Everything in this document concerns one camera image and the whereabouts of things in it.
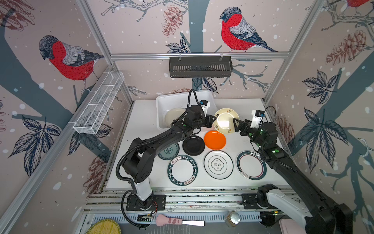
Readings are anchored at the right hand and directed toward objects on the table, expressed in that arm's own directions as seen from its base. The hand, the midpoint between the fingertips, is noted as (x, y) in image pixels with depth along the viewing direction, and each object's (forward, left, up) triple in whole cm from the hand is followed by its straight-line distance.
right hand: (238, 120), depth 77 cm
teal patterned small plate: (-9, +39, -24) cm, 47 cm away
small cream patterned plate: (+2, +7, -4) cm, 8 cm away
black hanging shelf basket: (+47, +23, +4) cm, 52 cm away
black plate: (-3, +25, -23) cm, 34 cm away
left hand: (+2, +11, -1) cm, 11 cm away
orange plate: (+1, +10, -23) cm, 25 cm away
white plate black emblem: (-15, +9, -24) cm, 30 cm away
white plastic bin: (+26, +48, -13) cm, 56 cm away
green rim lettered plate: (-19, +30, -24) cm, 43 cm away
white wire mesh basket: (+4, +77, +9) cm, 78 cm away
